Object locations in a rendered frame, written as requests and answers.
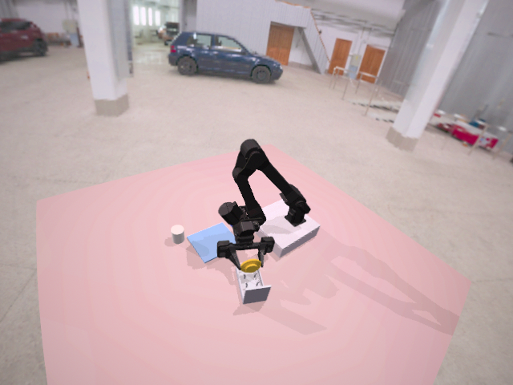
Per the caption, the white cylinder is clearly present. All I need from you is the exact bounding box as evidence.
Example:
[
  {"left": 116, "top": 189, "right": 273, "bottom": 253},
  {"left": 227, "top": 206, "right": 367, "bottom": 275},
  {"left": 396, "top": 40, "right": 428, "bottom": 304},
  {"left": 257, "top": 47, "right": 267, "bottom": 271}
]
[{"left": 171, "top": 225, "right": 184, "bottom": 244}]

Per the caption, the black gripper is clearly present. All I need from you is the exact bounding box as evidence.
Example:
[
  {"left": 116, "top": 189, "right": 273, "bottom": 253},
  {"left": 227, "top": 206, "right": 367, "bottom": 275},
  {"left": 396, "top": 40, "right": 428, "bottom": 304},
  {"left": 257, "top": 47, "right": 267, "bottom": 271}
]
[{"left": 217, "top": 237, "right": 275, "bottom": 270}]

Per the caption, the yellow round plate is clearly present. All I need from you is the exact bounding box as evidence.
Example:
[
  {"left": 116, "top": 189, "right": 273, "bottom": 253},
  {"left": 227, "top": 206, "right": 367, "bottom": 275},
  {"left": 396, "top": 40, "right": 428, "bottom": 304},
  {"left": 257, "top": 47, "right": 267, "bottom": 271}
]
[{"left": 240, "top": 259, "right": 261, "bottom": 274}]

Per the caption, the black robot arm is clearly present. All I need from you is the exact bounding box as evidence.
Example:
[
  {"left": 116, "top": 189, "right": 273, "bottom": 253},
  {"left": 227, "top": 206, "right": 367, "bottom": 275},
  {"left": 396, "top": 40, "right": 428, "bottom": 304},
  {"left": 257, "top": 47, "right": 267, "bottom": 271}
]
[{"left": 218, "top": 139, "right": 311, "bottom": 241}]

